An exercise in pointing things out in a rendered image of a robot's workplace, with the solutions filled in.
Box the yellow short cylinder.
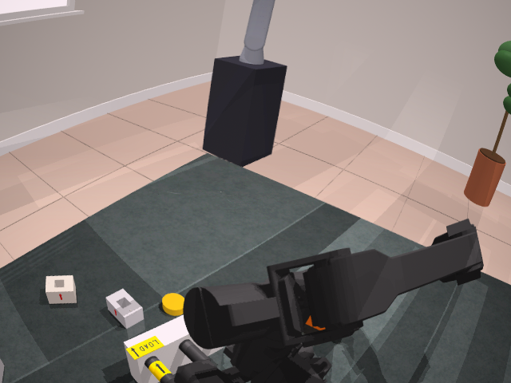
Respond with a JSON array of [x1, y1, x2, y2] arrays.
[[162, 293, 184, 316]]

